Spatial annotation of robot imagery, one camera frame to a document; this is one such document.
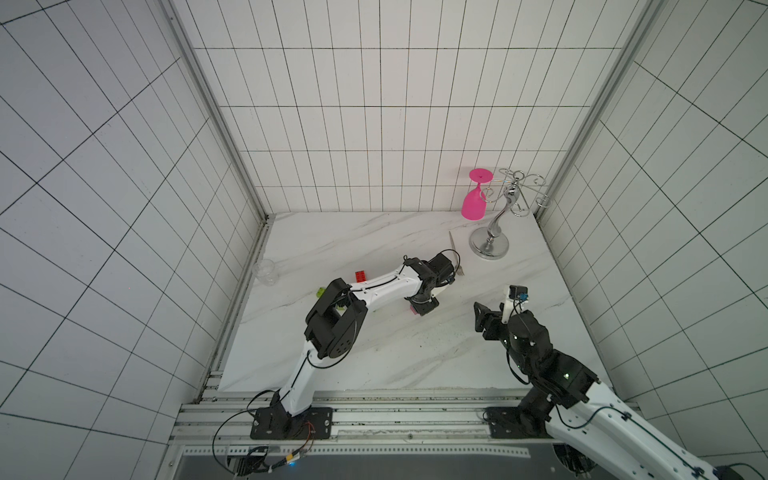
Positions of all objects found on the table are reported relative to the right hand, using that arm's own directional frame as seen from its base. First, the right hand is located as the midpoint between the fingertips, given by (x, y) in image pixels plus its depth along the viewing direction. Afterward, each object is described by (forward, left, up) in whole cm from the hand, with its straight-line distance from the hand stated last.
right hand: (485, 301), depth 77 cm
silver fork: (+21, +3, -15) cm, 26 cm away
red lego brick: (+15, +37, -14) cm, 42 cm away
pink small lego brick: (+1, +19, -9) cm, 21 cm away
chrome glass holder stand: (+33, -11, -15) cm, 38 cm away
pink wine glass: (+35, -1, +2) cm, 35 cm away
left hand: (+4, +19, -13) cm, 23 cm away
